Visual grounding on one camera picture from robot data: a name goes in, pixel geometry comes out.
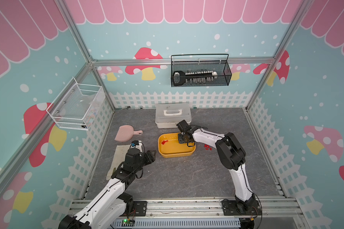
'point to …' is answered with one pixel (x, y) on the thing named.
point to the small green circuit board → (127, 223)
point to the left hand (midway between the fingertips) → (153, 155)
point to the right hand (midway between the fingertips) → (182, 138)
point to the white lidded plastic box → (167, 115)
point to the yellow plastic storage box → (168, 146)
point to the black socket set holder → (180, 77)
